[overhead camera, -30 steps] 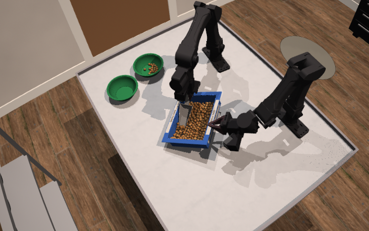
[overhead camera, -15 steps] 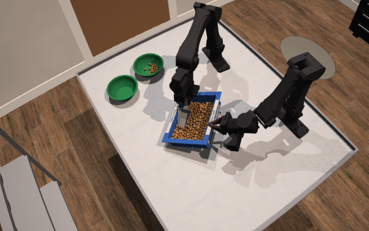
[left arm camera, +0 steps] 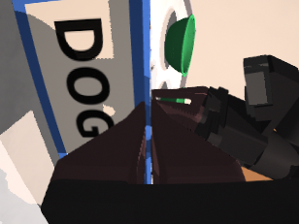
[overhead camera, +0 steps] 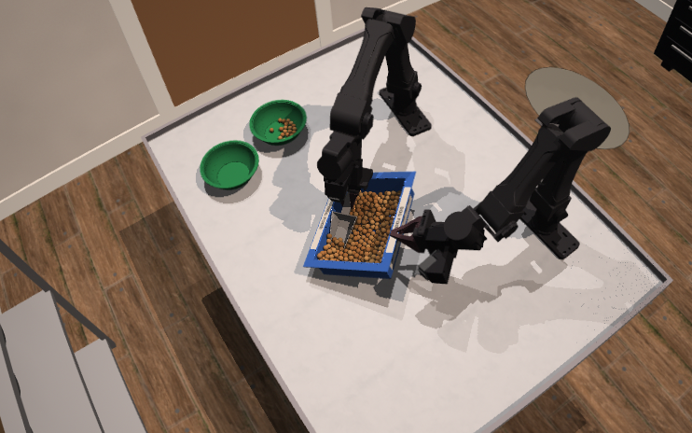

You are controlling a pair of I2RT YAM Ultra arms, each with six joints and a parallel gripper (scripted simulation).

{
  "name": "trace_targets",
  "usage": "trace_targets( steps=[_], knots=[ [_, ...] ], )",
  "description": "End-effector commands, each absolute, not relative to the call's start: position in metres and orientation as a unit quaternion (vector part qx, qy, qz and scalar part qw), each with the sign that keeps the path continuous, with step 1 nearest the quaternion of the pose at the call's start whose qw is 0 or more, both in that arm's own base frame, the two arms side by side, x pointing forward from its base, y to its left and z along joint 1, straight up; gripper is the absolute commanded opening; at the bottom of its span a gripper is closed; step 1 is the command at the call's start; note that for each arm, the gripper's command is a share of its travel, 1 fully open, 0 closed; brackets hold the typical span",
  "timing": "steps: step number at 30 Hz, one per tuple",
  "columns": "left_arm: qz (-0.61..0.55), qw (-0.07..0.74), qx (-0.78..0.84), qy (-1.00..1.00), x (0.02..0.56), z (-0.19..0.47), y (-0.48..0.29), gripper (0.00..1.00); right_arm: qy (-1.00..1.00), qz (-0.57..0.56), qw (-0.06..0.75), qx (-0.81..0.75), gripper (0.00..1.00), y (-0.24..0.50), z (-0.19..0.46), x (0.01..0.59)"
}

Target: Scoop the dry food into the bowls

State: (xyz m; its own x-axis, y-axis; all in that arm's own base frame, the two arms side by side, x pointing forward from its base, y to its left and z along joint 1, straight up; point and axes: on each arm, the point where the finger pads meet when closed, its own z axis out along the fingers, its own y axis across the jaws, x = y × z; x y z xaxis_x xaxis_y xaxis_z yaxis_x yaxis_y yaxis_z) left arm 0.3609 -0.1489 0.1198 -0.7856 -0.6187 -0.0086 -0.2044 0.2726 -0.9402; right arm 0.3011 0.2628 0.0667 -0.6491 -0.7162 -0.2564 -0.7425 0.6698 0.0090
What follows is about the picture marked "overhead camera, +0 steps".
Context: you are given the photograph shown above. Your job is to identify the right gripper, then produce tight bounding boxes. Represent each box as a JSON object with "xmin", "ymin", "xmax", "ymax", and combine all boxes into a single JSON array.
[{"xmin": 347, "ymin": 156, "xmax": 373, "ymax": 208}]

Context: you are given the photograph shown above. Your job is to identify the green bowl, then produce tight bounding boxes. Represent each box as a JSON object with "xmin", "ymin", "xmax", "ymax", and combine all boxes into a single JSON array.
[
  {"xmin": 249, "ymin": 100, "xmax": 307, "ymax": 146},
  {"xmin": 200, "ymin": 140, "xmax": 259, "ymax": 190}
]

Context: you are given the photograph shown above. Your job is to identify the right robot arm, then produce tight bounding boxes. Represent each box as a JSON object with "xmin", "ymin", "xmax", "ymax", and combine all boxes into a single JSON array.
[{"xmin": 317, "ymin": 7, "xmax": 432, "ymax": 203}]

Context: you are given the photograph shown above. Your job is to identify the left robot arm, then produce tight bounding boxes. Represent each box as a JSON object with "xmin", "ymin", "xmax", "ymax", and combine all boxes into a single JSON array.
[{"xmin": 418, "ymin": 97, "xmax": 611, "ymax": 284}]

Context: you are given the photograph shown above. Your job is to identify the dark grey table edge lip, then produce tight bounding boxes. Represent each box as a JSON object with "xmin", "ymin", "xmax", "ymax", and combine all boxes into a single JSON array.
[{"xmin": 141, "ymin": 28, "xmax": 673, "ymax": 433}]

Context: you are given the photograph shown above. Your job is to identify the blue dog food box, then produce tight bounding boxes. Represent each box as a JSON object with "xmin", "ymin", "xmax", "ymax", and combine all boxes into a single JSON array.
[{"xmin": 303, "ymin": 172, "xmax": 415, "ymax": 279}]

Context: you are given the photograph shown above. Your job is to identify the grey scoop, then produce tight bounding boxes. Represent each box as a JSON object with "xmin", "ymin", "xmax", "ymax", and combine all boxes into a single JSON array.
[{"xmin": 330, "ymin": 192, "xmax": 357, "ymax": 248}]

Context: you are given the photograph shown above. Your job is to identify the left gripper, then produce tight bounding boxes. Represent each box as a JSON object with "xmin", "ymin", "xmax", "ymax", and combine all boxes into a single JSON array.
[{"xmin": 390, "ymin": 210, "xmax": 445, "ymax": 254}]

